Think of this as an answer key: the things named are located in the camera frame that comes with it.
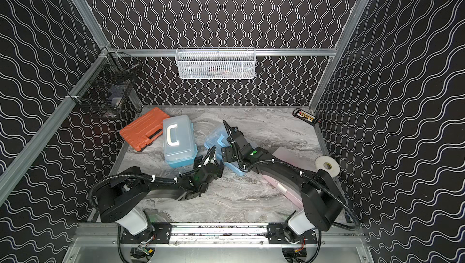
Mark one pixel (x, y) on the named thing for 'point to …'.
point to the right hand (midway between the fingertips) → (231, 151)
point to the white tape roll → (327, 163)
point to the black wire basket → (105, 86)
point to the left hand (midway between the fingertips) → (213, 157)
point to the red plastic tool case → (143, 131)
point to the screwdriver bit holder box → (304, 116)
